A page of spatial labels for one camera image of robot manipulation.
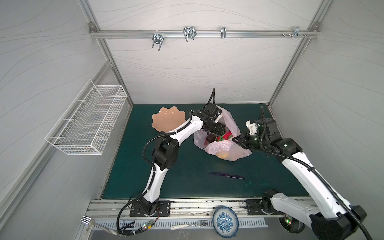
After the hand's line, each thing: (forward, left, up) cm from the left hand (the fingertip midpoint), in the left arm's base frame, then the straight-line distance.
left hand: (222, 128), depth 90 cm
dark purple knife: (-23, -2, -13) cm, 27 cm away
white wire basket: (-15, +68, +19) cm, 72 cm away
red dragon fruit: (-4, -2, -3) cm, 5 cm away
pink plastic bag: (-20, 0, +10) cm, 22 cm away
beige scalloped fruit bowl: (+16, +38, -11) cm, 43 cm away
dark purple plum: (-2, +7, -7) cm, 10 cm away
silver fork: (-48, +65, -10) cm, 82 cm away
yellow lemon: (-16, 0, -5) cm, 16 cm away
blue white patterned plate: (-46, +1, -12) cm, 48 cm away
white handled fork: (-47, +13, -12) cm, 50 cm away
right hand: (-13, -3, +13) cm, 18 cm away
